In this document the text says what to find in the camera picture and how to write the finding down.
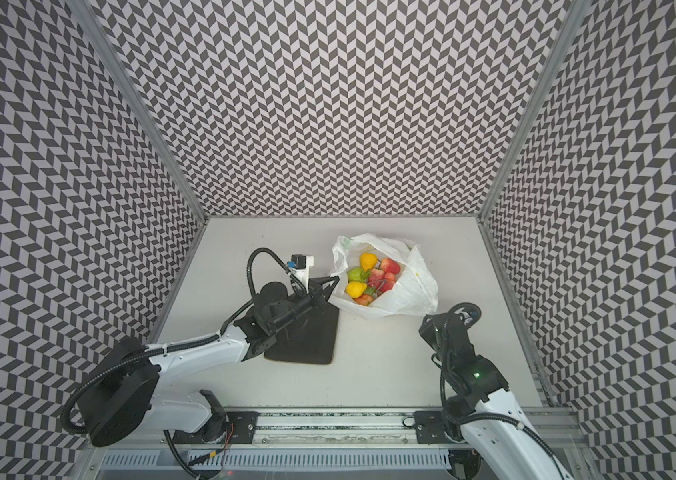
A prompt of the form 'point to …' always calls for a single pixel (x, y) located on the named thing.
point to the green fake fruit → (356, 274)
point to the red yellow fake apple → (365, 300)
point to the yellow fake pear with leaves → (355, 288)
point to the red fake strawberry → (377, 279)
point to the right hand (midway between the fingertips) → (426, 329)
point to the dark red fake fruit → (387, 282)
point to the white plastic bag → (414, 292)
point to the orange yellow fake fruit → (367, 260)
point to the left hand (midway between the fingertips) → (340, 281)
